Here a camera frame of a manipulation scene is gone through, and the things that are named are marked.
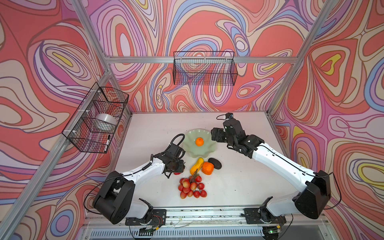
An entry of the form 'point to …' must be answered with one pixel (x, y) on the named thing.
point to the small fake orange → (199, 141)
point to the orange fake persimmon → (207, 168)
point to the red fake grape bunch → (192, 186)
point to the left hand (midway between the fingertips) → (182, 166)
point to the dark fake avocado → (217, 164)
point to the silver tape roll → (104, 121)
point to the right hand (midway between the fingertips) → (219, 134)
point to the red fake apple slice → (177, 173)
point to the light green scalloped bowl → (190, 146)
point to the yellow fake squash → (197, 165)
